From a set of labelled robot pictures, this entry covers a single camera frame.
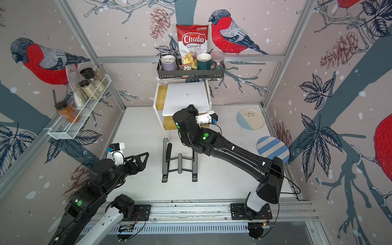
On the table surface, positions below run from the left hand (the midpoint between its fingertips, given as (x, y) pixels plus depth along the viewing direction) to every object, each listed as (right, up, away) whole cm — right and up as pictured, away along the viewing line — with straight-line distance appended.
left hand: (144, 152), depth 68 cm
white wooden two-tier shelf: (+6, +12, +24) cm, 27 cm away
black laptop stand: (+13, -11, +18) cm, 25 cm away
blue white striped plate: (+71, -3, +29) cm, 76 cm away
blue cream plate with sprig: (+64, +15, +46) cm, 80 cm away
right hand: (+19, +22, 0) cm, 29 cm away
